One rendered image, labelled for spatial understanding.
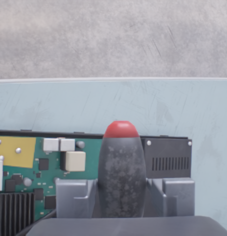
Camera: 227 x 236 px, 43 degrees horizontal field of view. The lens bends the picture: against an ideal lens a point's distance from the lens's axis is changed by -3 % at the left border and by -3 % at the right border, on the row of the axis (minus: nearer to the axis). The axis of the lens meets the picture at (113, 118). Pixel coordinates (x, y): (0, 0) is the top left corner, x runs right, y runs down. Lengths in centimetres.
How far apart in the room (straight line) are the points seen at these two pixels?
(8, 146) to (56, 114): 7
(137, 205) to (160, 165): 22
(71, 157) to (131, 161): 16
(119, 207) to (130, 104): 24
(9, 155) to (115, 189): 18
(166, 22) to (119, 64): 43
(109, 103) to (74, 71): 108
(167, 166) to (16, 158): 19
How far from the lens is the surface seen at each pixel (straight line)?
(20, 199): 31
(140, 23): 169
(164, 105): 42
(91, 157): 35
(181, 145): 40
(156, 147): 37
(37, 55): 140
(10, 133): 33
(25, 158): 32
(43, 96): 34
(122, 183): 16
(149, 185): 16
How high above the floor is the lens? 133
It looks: 62 degrees down
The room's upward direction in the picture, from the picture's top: 86 degrees clockwise
